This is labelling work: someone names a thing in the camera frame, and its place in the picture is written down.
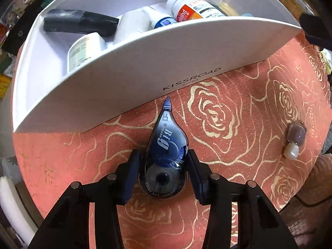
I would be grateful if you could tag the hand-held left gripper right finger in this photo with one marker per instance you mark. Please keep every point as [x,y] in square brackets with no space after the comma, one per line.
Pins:
[197,179]

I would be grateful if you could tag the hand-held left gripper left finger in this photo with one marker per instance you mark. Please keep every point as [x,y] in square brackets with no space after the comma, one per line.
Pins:
[131,176]

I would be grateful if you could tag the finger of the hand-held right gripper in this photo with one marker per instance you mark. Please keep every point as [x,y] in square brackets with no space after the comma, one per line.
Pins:
[313,28]

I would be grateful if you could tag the blue correction tape dispenser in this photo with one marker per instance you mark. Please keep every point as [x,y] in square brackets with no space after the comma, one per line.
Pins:
[163,145]

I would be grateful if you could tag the toothpick holder blue base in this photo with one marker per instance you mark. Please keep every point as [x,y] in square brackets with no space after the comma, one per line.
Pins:
[228,9]

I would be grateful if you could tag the white cardboard box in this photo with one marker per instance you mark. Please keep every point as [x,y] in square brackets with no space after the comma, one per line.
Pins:
[129,83]

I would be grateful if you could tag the orange pill bottle white lid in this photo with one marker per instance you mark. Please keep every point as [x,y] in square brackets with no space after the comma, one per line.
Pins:
[192,7]

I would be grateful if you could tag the white labelled lotion bottle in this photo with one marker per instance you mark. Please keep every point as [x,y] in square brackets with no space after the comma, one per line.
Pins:
[83,51]

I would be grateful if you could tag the plain white cylindrical bottle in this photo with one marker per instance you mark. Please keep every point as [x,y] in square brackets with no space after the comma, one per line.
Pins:
[129,23]

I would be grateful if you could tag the small white spray bottle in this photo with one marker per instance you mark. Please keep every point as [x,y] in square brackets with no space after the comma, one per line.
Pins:
[160,22]

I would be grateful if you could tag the black cylindrical bottle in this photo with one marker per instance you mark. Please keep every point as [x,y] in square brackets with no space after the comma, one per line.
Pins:
[77,20]

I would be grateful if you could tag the purple nail polish bottle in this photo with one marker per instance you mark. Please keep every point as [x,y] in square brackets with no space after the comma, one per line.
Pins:
[297,134]

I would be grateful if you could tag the white sofa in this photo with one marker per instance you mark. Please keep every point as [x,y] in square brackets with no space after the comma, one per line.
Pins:
[13,202]

